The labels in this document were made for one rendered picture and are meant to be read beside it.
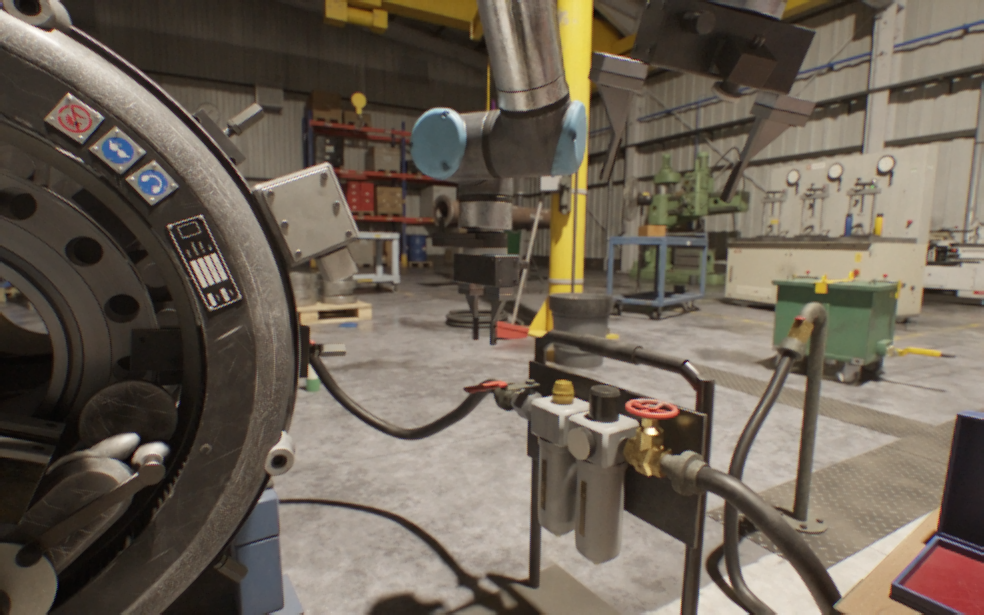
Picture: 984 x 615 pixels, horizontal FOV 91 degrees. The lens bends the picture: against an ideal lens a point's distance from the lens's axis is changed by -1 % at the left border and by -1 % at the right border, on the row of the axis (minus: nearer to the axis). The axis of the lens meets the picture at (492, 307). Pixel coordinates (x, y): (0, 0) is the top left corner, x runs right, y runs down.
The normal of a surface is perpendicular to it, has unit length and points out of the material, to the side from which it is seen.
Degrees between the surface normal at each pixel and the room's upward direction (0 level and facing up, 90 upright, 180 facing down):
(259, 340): 90
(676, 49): 114
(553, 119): 118
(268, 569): 90
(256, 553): 90
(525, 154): 126
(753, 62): 135
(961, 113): 90
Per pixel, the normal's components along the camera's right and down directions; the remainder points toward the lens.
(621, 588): 0.01, -0.99
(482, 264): -0.82, 0.06
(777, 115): 0.11, 0.51
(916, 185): -0.95, 0.03
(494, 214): 0.36, 0.12
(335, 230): 0.57, 0.11
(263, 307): 0.77, 0.04
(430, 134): -0.47, 0.11
